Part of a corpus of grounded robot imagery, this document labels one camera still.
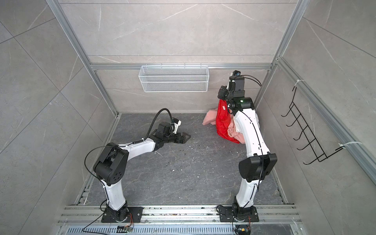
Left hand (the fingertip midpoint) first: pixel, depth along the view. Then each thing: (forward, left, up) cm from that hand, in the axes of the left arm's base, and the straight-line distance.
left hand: (186, 132), depth 92 cm
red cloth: (+4, -23, +9) cm, 25 cm away
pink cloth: (+14, -18, -4) cm, 24 cm away
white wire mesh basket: (+35, +7, +17) cm, 40 cm away
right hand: (+11, -21, +27) cm, 36 cm away
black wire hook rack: (-26, -58, +18) cm, 66 cm away
